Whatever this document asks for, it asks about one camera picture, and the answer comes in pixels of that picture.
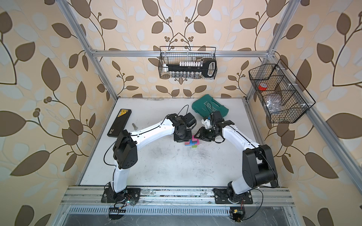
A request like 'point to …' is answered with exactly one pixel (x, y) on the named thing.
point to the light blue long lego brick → (193, 143)
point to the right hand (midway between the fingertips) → (198, 137)
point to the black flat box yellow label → (119, 123)
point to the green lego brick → (194, 146)
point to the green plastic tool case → (207, 105)
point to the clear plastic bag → (274, 102)
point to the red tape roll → (262, 86)
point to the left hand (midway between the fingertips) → (187, 138)
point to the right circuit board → (237, 213)
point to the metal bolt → (135, 127)
